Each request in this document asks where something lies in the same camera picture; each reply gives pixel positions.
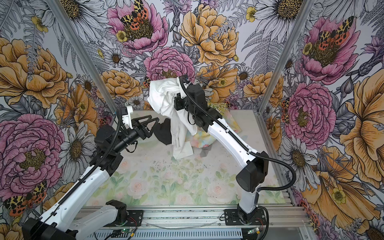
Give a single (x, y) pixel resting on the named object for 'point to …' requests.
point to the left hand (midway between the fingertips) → (156, 121)
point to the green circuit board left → (125, 230)
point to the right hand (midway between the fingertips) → (175, 97)
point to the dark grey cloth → (163, 131)
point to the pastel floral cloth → (202, 139)
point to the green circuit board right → (253, 231)
